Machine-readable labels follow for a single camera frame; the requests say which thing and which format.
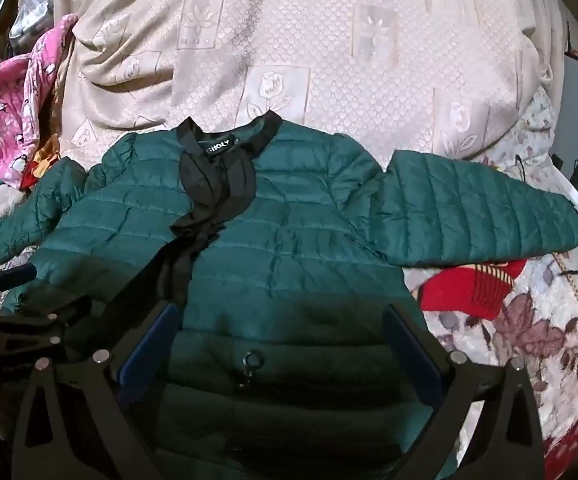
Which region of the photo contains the green quilted puffer jacket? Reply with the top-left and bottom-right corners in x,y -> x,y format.
0,113 -> 578,479

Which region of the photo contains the floral print bed sheet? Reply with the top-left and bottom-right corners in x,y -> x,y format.
405,89 -> 578,479

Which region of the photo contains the red knitted garment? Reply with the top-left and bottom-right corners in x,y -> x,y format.
417,259 -> 526,321

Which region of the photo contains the orange yellow patterned cloth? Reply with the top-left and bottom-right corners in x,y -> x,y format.
20,134 -> 61,191

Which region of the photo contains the pink patterned quilt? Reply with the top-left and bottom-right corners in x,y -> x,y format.
0,13 -> 78,188

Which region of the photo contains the grey plastic bag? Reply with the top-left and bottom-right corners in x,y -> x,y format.
8,0 -> 54,55

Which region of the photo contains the beige embossed floral blanket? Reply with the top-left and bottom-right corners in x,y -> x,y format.
52,0 -> 563,167

